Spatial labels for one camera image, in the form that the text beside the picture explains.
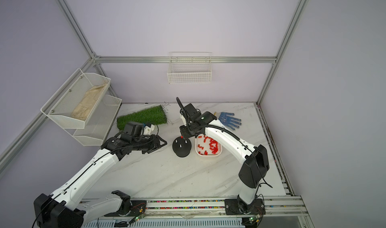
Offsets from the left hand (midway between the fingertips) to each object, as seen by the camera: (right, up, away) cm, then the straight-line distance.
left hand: (163, 146), depth 76 cm
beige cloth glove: (-42, +20, +1) cm, 46 cm away
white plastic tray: (+23, -4, +20) cm, 31 cm away
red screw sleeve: (+10, +6, -6) cm, 13 cm away
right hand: (+12, +5, +5) cm, 14 cm away
